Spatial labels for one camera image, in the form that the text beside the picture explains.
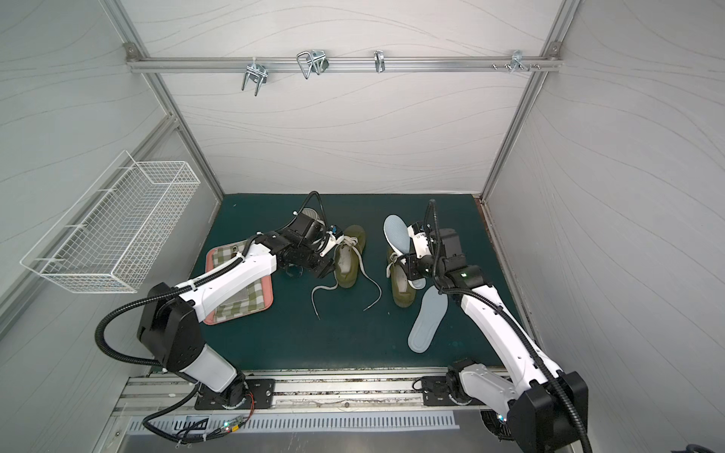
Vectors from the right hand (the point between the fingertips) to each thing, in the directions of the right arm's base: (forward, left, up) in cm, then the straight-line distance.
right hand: (404, 257), depth 79 cm
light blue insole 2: (-7, -11, -19) cm, 23 cm away
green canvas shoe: (+9, +19, -15) cm, 26 cm away
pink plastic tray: (-4, +44, -17) cm, 47 cm away
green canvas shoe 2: (-4, -1, -16) cm, 16 cm away
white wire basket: (-7, +73, +14) cm, 75 cm away
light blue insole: (+7, +2, +1) cm, 7 cm away
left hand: (0, +22, -5) cm, 23 cm away
